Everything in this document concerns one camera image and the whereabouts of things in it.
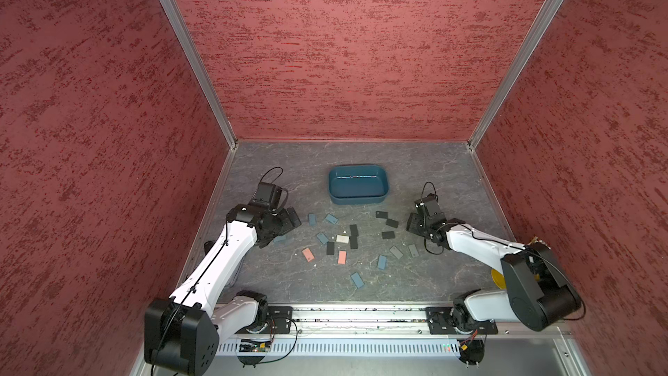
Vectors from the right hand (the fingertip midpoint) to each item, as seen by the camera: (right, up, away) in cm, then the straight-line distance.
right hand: (413, 228), depth 93 cm
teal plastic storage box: (-19, +15, +13) cm, 28 cm away
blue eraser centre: (-34, -3, -2) cm, 34 cm away
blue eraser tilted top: (-30, +3, +2) cm, 31 cm away
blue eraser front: (-21, -14, -12) cm, 28 cm away
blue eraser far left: (-48, -3, -3) cm, 49 cm away
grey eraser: (-8, -7, -6) cm, 12 cm away
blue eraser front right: (-13, -10, -7) cm, 18 cm away
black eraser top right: (-11, +4, +5) cm, 13 cm away
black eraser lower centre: (-22, -4, -3) cm, 23 cm away
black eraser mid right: (-9, -3, 0) cm, 10 cm away
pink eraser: (-26, -8, -6) cm, 28 cm away
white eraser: (-27, -3, -3) cm, 27 cm away
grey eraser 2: (-2, -6, -5) cm, 8 cm away
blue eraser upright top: (-38, +3, +2) cm, 38 cm away
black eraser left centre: (-31, -6, -4) cm, 32 cm away
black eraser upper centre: (-22, -1, -1) cm, 22 cm away
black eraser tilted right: (-7, +1, +3) cm, 8 cm away
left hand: (-44, +1, -12) cm, 46 cm away
